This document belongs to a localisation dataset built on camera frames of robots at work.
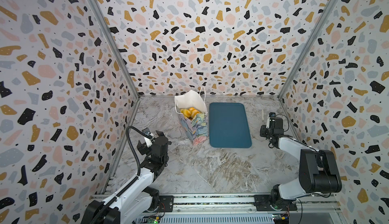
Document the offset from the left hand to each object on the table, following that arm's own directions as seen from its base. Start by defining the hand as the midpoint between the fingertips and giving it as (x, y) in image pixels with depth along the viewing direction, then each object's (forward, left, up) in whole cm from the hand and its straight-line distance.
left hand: (149, 134), depth 80 cm
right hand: (+10, -67, -8) cm, 69 cm away
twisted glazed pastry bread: (+12, -19, +3) cm, 22 cm away
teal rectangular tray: (+15, -47, -17) cm, 52 cm away
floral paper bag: (+5, -25, -2) cm, 26 cm away
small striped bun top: (+14, -23, 0) cm, 27 cm away
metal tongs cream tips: (+16, -68, -7) cm, 70 cm away
